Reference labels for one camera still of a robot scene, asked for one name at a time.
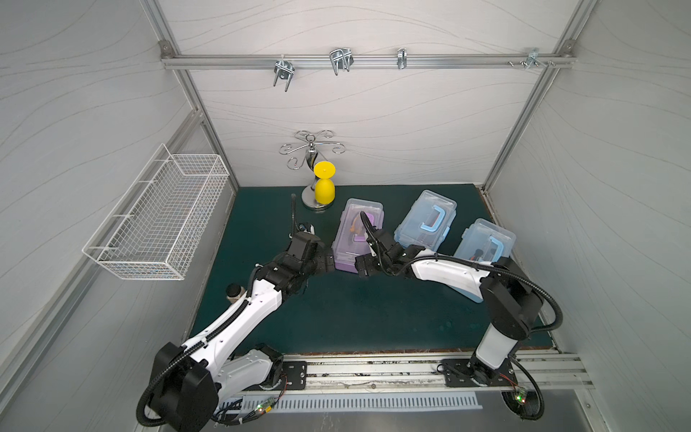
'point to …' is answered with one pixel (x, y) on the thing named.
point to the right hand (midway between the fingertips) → (368, 258)
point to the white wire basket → (149, 232)
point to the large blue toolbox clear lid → (486, 242)
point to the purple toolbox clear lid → (345, 253)
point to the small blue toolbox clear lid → (426, 221)
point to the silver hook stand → (309, 144)
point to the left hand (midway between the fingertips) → (316, 255)
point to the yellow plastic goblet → (325, 186)
